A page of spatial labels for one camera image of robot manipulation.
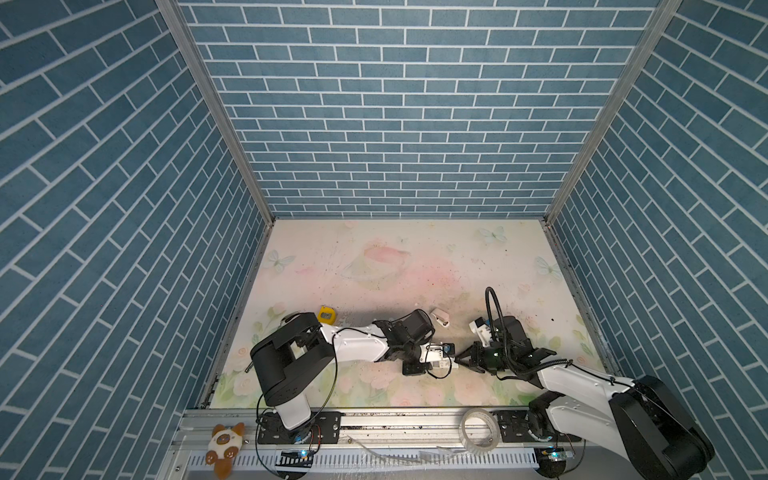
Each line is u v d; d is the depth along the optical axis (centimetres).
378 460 70
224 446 69
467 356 80
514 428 73
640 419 43
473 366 75
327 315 92
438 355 74
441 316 91
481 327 82
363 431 75
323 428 73
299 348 50
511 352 69
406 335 68
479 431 75
